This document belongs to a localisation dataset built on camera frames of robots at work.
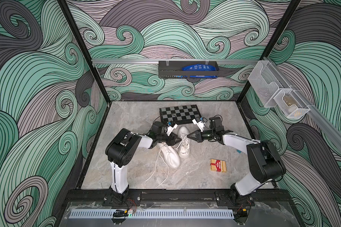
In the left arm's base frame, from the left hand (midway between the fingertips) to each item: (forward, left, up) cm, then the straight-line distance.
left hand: (179, 136), depth 92 cm
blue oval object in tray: (+35, -13, +30) cm, 48 cm away
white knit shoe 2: (-11, +6, -3) cm, 13 cm away
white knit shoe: (-9, -2, +1) cm, 9 cm away
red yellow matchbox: (-18, -23, -4) cm, 29 cm away
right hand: (-2, -6, +4) cm, 7 cm away
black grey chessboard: (+20, -2, -2) cm, 21 cm away
